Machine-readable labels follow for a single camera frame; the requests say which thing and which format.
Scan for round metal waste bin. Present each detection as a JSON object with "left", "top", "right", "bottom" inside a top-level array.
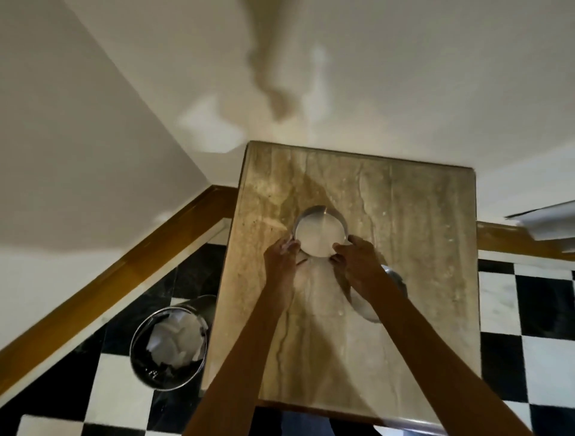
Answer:
[{"left": 129, "top": 295, "right": 218, "bottom": 392}]

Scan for person's dark trousers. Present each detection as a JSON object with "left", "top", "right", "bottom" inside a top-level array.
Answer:
[{"left": 248, "top": 404, "right": 383, "bottom": 436}]

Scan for brown wooden baseboard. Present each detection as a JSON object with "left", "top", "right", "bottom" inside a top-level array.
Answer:
[
  {"left": 476, "top": 220, "right": 575, "bottom": 263},
  {"left": 0, "top": 184, "right": 239, "bottom": 397}
]

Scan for metal bowl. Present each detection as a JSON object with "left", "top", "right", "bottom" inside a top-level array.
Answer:
[
  {"left": 292, "top": 205, "right": 350, "bottom": 259},
  {"left": 348, "top": 264, "right": 409, "bottom": 325}
]

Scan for crumpled white paper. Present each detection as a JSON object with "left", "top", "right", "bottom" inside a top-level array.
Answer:
[{"left": 146, "top": 310, "right": 209, "bottom": 372}]

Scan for white door frame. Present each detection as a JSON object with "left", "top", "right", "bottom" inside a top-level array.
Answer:
[{"left": 504, "top": 199, "right": 575, "bottom": 254}]

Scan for person's left forearm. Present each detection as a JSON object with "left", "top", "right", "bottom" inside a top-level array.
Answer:
[{"left": 184, "top": 297, "right": 293, "bottom": 436}]

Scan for person's left hand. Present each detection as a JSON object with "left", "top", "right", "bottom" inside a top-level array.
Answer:
[{"left": 262, "top": 237, "right": 302, "bottom": 307}]

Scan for person's right forearm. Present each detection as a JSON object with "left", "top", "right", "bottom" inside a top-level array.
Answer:
[{"left": 358, "top": 287, "right": 534, "bottom": 436}]

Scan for person's right hand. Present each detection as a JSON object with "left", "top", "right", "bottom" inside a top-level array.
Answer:
[{"left": 330, "top": 234, "right": 388, "bottom": 303}]

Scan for beige marble table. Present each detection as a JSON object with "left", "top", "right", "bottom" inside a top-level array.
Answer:
[{"left": 199, "top": 140, "right": 482, "bottom": 428}]

